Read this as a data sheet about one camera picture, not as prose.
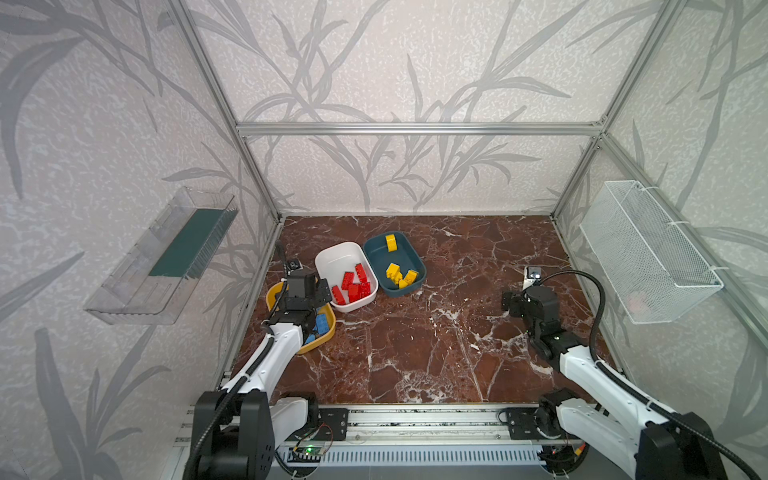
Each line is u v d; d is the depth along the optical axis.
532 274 0.73
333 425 0.74
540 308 0.63
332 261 1.05
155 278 0.65
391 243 1.08
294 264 0.75
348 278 0.99
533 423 0.73
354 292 0.94
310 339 0.82
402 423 0.75
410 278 0.99
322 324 0.89
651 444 0.39
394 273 0.96
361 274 1.01
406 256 1.07
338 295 0.96
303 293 0.65
